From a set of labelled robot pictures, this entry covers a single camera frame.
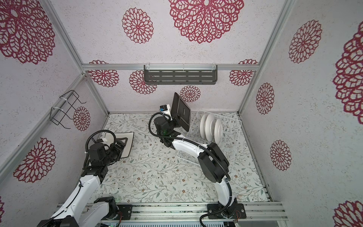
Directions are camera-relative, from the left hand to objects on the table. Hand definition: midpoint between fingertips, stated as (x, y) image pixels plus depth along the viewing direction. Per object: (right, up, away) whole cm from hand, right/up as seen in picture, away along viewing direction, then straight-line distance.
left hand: (126, 145), depth 83 cm
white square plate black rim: (-6, +4, -8) cm, 11 cm away
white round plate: (+46, +11, +12) cm, 49 cm away
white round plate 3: (+57, +8, +11) cm, 59 cm away
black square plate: (+31, +22, +1) cm, 38 cm away
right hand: (+32, +19, 0) cm, 37 cm away
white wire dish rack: (+63, +9, +19) cm, 66 cm away
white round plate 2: (+52, +14, +12) cm, 55 cm away
